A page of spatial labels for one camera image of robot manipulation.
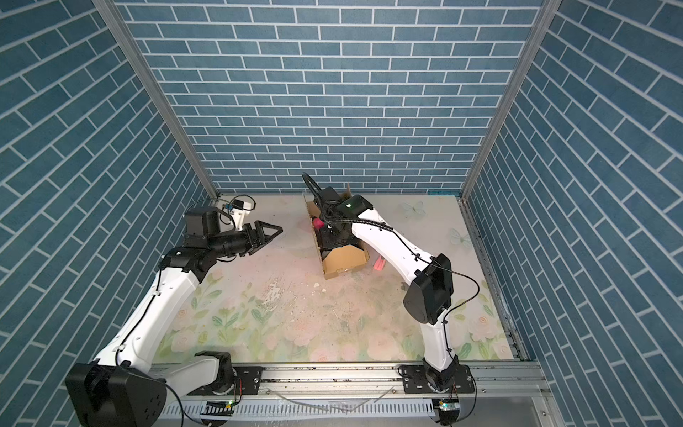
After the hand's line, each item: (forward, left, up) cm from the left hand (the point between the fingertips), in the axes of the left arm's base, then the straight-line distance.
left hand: (278, 233), depth 73 cm
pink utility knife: (+5, -32, -25) cm, 40 cm away
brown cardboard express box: (-6, -18, -3) cm, 19 cm away
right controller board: (-39, -48, -31) cm, 69 cm away
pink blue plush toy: (-2, -12, +6) cm, 13 cm away
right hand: (+3, -13, -9) cm, 16 cm away
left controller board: (-37, +16, -30) cm, 51 cm away
